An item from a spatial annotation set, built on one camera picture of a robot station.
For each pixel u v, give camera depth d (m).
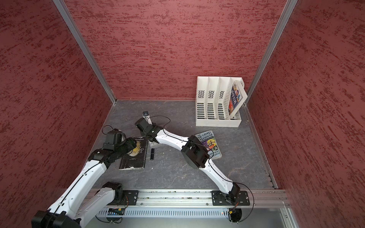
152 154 0.90
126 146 0.71
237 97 0.95
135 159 0.86
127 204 0.72
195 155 0.59
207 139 0.94
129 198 0.74
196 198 0.76
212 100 1.18
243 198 0.73
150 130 0.71
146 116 0.81
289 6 0.71
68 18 0.74
